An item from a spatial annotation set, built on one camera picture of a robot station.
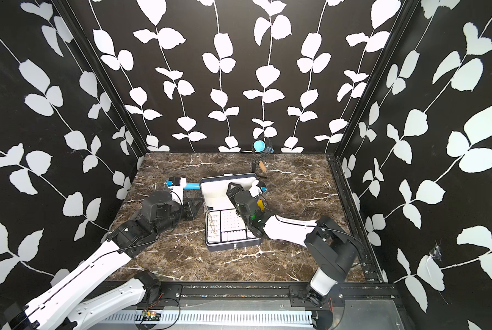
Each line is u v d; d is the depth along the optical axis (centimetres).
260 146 88
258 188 77
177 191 63
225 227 84
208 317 70
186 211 62
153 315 71
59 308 40
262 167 111
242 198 64
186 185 66
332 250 45
